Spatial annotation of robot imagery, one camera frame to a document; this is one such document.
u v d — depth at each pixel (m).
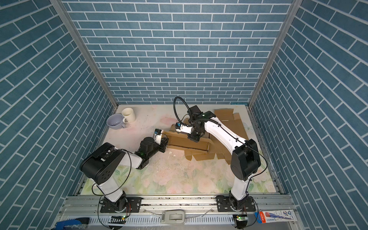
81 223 0.67
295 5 0.71
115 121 1.06
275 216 0.70
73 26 0.77
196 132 0.72
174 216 0.69
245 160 0.47
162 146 0.83
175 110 0.74
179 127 0.75
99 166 0.47
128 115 1.02
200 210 0.74
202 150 0.90
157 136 0.81
